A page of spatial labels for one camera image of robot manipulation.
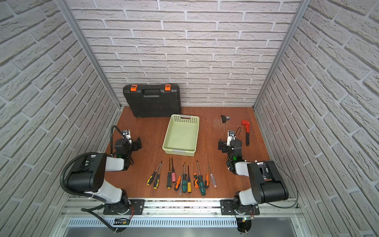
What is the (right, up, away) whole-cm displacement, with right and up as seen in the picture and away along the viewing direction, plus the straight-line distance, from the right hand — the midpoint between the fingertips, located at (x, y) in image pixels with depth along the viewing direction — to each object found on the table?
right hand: (230, 139), depth 93 cm
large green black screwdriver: (-19, -24, -14) cm, 34 cm away
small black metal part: (0, +13, +17) cm, 21 cm away
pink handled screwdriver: (-36, -19, -10) cm, 42 cm away
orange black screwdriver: (-32, -22, -12) cm, 41 cm away
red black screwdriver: (-16, -22, -12) cm, 30 cm away
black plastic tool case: (-51, +26, +3) cm, 57 cm away
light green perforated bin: (-32, +1, +10) cm, 34 cm away
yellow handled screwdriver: (-26, -23, -14) cm, 38 cm away
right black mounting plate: (-6, -33, -19) cm, 39 cm away
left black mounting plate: (-53, -32, -20) cm, 65 cm away
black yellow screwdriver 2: (-45, -22, -11) cm, 51 cm away
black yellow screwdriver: (-48, -21, -11) cm, 53 cm away
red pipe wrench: (+16, +9, +14) cm, 23 cm away
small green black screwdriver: (-29, -22, -12) cm, 38 cm away
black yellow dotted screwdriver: (-38, -22, -12) cm, 45 cm away
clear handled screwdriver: (-12, -22, -12) cm, 28 cm away
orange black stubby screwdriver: (-23, -22, -12) cm, 34 cm away
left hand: (-64, +2, +1) cm, 64 cm away
